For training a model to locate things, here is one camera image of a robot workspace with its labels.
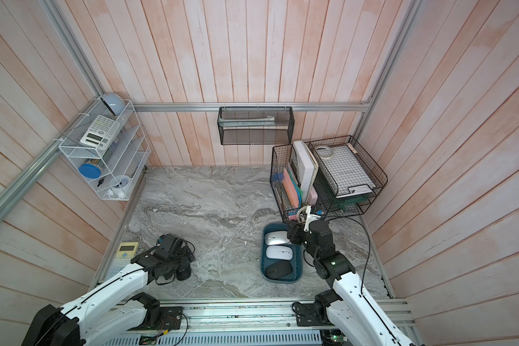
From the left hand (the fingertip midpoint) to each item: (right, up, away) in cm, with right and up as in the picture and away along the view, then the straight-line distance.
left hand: (186, 262), depth 86 cm
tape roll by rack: (+48, +18, +9) cm, 52 cm away
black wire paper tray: (+71, +23, +7) cm, 75 cm away
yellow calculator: (-26, +2, 0) cm, 26 cm away
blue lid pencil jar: (-32, +36, -9) cm, 49 cm away
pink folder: (+45, +29, +16) cm, 56 cm away
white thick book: (+50, +38, 0) cm, 62 cm away
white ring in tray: (+62, +49, +15) cm, 81 cm away
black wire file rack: (+48, +28, +9) cm, 56 cm away
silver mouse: (+37, +9, +3) cm, 38 cm away
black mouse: (+37, -2, -3) cm, 37 cm away
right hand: (+42, +17, -5) cm, 46 cm away
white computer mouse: (+38, +4, +1) cm, 38 cm away
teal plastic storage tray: (+44, -4, -4) cm, 44 cm away
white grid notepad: (+67, +36, +4) cm, 76 cm away
